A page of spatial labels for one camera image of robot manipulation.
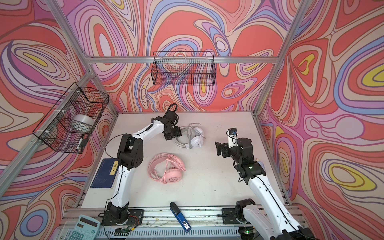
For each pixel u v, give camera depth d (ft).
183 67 3.06
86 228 2.25
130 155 1.94
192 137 3.14
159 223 2.39
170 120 2.73
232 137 2.13
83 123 2.30
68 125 2.45
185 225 2.26
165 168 2.96
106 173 2.88
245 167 1.83
